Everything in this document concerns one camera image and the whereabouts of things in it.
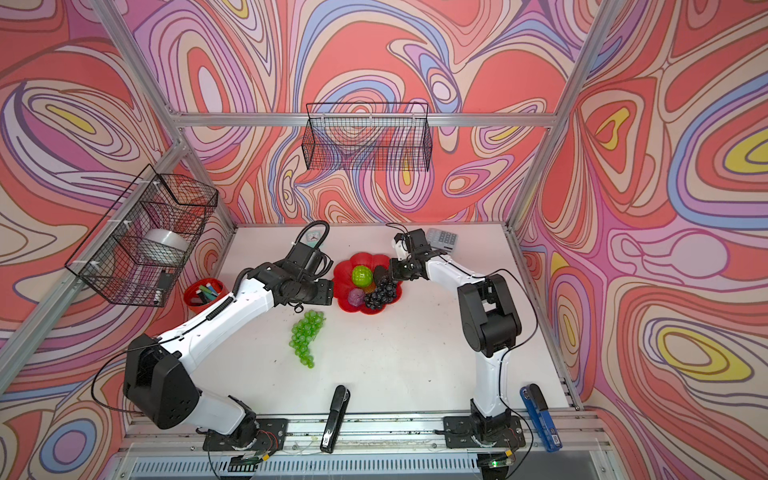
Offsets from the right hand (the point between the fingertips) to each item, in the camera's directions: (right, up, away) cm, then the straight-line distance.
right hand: (390, 278), depth 97 cm
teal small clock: (-31, +14, +17) cm, 38 cm away
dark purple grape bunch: (-2, -4, -5) cm, 7 cm away
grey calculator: (+20, +14, +17) cm, 30 cm away
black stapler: (-13, -30, -23) cm, 40 cm away
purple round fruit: (-11, -5, -4) cm, 13 cm away
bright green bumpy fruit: (-9, +1, +1) cm, 10 cm away
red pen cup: (-55, -4, -11) cm, 57 cm away
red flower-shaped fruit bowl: (-16, -2, +2) cm, 16 cm away
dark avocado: (-4, +2, +4) cm, 6 cm away
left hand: (-18, -3, -14) cm, 23 cm away
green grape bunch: (-26, -15, -10) cm, 32 cm away
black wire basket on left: (-60, +10, -27) cm, 67 cm away
